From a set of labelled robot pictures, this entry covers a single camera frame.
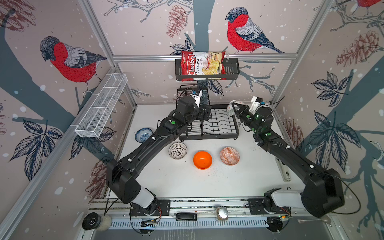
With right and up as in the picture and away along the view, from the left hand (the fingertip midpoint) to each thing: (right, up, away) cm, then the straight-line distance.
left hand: (203, 105), depth 73 cm
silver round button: (+8, -49, -8) cm, 50 cm away
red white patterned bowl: (+17, -30, +17) cm, 39 cm away
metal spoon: (+59, -56, -2) cm, 81 cm away
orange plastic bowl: (0, -32, +14) cm, 35 cm away
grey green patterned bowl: (+14, -2, +5) cm, 15 cm away
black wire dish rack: (+15, -13, +34) cm, 39 cm away
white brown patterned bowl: (-15, -28, +20) cm, 37 cm away
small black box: (-9, -52, -5) cm, 53 cm away
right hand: (+13, 0, +3) cm, 13 cm away
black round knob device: (-47, -49, -12) cm, 69 cm away
